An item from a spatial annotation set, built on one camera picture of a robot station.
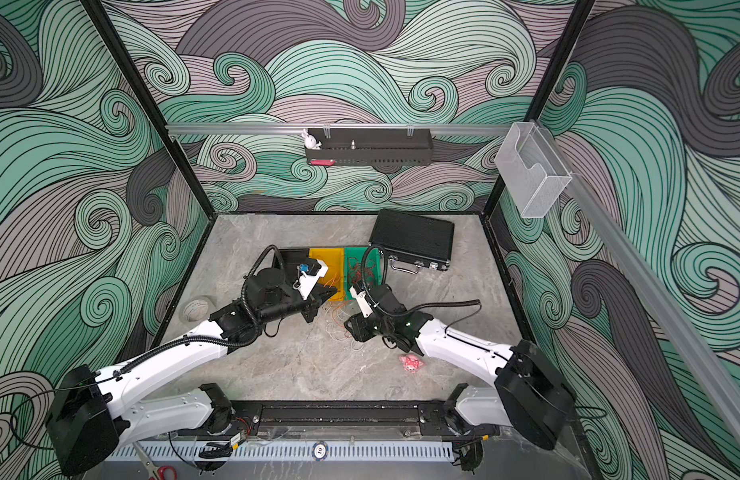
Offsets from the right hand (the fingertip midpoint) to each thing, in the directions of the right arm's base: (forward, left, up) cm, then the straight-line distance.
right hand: (351, 322), depth 82 cm
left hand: (+4, +4, +13) cm, 14 cm away
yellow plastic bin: (+25, +7, -4) cm, 26 cm away
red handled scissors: (-33, +43, -6) cm, 55 cm away
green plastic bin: (+26, -3, -3) cm, 27 cm away
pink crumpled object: (-10, -16, -3) cm, 19 cm away
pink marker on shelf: (+42, +9, +23) cm, 49 cm away
